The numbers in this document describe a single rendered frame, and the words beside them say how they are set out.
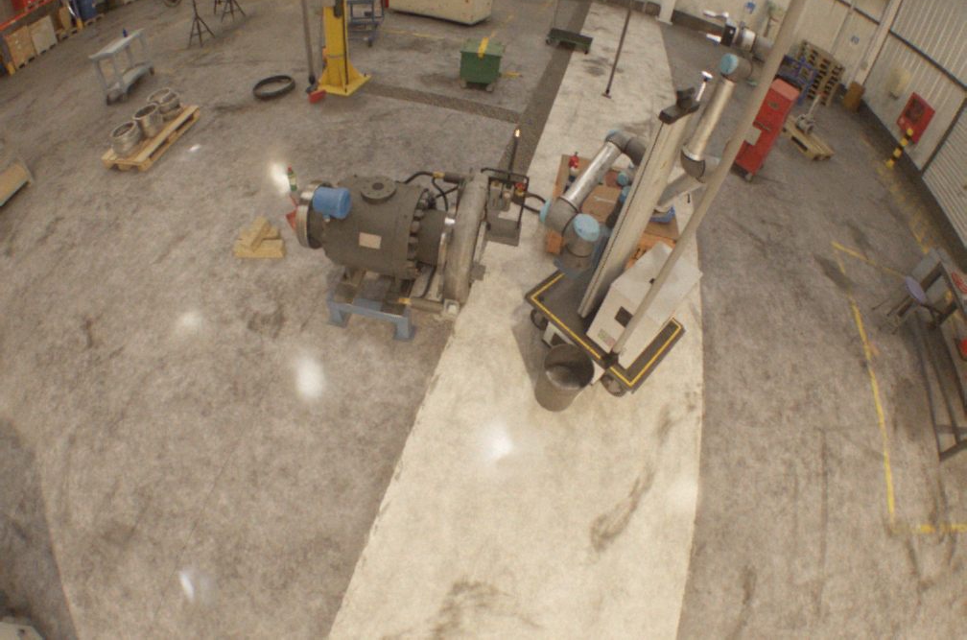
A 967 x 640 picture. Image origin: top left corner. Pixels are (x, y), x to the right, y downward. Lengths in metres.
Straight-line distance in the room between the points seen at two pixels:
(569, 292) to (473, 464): 1.27
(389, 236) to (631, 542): 2.27
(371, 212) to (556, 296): 1.29
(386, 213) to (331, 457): 1.45
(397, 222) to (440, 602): 2.10
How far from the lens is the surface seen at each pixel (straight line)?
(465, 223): 2.33
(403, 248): 2.48
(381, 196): 2.51
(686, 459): 3.07
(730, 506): 3.16
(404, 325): 2.84
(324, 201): 2.41
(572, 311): 2.85
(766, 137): 5.59
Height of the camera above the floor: 2.53
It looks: 50 degrees down
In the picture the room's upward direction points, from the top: 9 degrees clockwise
